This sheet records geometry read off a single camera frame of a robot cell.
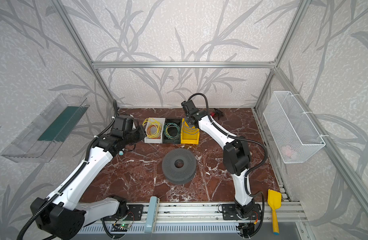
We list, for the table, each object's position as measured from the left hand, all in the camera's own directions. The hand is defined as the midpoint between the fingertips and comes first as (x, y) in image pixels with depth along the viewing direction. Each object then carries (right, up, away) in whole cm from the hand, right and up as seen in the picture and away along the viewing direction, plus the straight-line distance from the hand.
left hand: (148, 126), depth 78 cm
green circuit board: (-11, -48, -7) cm, 50 cm away
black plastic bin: (+8, -5, +27) cm, 29 cm away
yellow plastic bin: (+21, -7, +19) cm, 28 cm away
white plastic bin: (+1, +3, +27) cm, 28 cm away
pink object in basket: (+71, -12, -4) cm, 72 cm away
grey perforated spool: (+15, -25, +13) cm, 32 cm away
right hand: (+25, +8, +16) cm, 30 cm away
